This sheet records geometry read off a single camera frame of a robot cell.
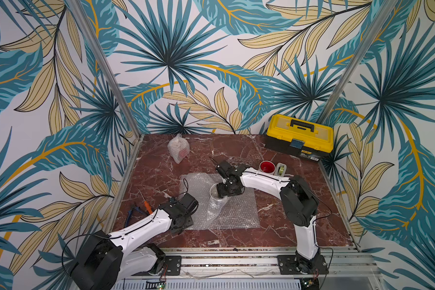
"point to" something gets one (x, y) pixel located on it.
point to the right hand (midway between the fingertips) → (224, 193)
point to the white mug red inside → (267, 167)
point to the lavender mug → (215, 201)
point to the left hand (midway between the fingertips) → (184, 226)
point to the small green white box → (280, 170)
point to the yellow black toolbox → (299, 136)
